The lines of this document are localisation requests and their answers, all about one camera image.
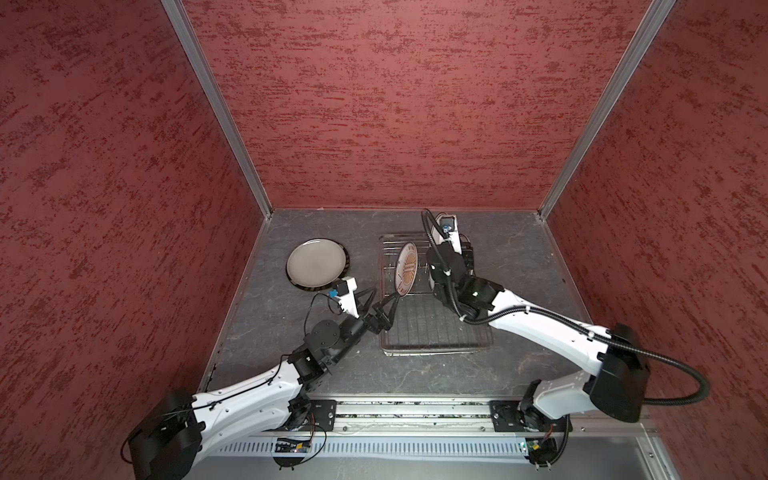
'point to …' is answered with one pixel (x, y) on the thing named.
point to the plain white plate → (316, 263)
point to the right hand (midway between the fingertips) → (452, 240)
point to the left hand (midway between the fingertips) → (389, 297)
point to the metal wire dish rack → (423, 323)
